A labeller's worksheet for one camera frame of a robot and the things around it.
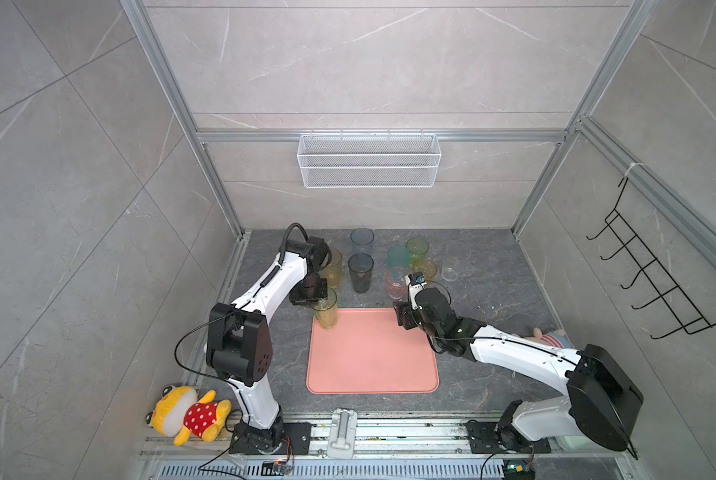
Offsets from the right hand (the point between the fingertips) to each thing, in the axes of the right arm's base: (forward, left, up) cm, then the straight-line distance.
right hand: (402, 298), depth 86 cm
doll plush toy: (-11, -44, -7) cm, 46 cm away
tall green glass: (-4, +22, +2) cm, 22 cm away
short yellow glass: (+15, -10, -5) cm, 19 cm away
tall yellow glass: (+14, +22, -6) cm, 26 cm away
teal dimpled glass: (+21, -1, -6) cm, 22 cm away
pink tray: (-11, +10, -12) cm, 19 cm away
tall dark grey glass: (+12, +12, +1) cm, 17 cm away
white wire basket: (+47, +8, +17) cm, 50 cm away
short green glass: (+25, -9, -7) cm, 27 cm away
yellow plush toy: (-28, +57, -5) cm, 63 cm away
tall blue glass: (+22, +11, +2) cm, 25 cm away
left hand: (+1, +26, 0) cm, 26 cm away
